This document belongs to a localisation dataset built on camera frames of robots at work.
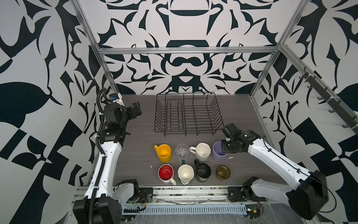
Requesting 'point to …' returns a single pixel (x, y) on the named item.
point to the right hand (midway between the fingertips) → (223, 146)
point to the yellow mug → (164, 152)
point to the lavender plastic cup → (218, 155)
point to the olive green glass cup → (223, 172)
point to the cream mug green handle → (185, 172)
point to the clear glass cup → (182, 150)
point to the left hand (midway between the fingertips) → (129, 102)
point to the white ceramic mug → (202, 150)
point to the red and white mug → (165, 173)
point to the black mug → (203, 172)
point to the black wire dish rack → (188, 113)
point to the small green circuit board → (253, 211)
